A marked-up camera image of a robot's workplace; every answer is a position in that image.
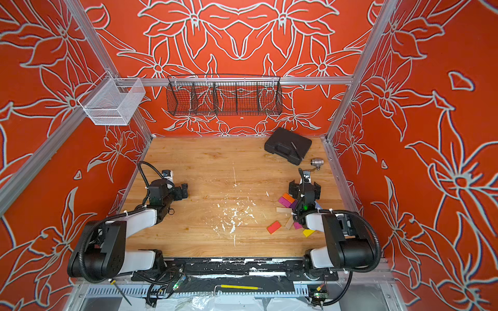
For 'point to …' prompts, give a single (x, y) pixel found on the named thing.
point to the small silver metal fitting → (317, 162)
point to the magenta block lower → (297, 225)
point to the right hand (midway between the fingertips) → (305, 180)
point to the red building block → (273, 228)
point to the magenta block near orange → (284, 202)
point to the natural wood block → (283, 210)
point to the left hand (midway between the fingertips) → (177, 183)
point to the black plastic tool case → (288, 144)
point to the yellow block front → (308, 232)
